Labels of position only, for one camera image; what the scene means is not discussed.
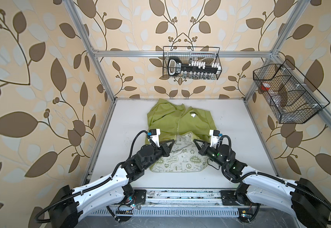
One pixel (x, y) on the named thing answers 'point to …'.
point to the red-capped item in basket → (265, 86)
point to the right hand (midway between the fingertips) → (194, 141)
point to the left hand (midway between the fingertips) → (176, 141)
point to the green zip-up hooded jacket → (183, 126)
